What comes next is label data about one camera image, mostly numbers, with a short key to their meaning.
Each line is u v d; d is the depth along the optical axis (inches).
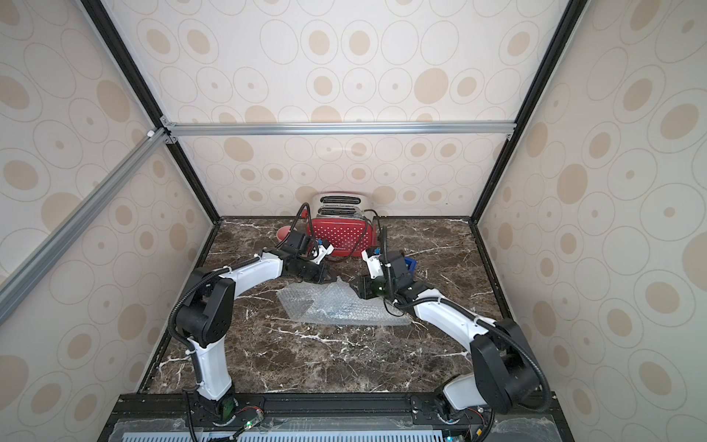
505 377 16.8
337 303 34.3
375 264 30.0
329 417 28.7
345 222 38.9
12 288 19.9
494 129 35.1
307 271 32.1
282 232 40.5
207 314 20.0
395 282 25.8
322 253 34.4
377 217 39.4
